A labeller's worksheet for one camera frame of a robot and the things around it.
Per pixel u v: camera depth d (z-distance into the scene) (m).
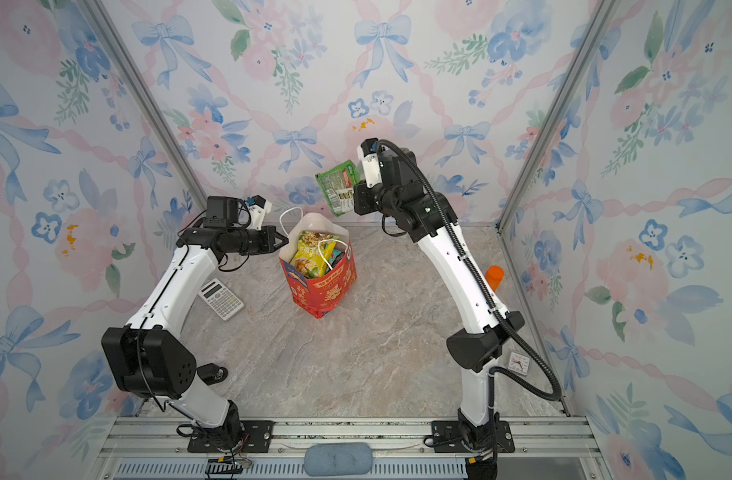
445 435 0.74
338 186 0.74
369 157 0.58
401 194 0.50
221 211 0.63
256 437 0.74
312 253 0.83
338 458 0.69
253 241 0.70
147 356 0.43
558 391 0.40
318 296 0.83
